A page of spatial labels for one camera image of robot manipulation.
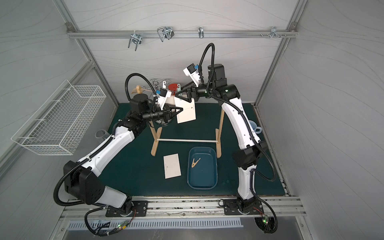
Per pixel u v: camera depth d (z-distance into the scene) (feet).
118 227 2.21
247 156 1.57
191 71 1.91
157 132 3.30
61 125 2.26
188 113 2.35
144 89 2.18
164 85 2.17
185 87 2.19
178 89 2.14
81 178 1.33
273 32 2.51
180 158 2.95
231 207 2.40
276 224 2.26
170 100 2.26
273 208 2.34
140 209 2.41
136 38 2.62
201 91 2.00
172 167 2.91
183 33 2.53
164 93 2.04
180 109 2.29
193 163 2.89
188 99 1.99
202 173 2.81
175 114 2.27
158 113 2.10
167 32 2.51
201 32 2.57
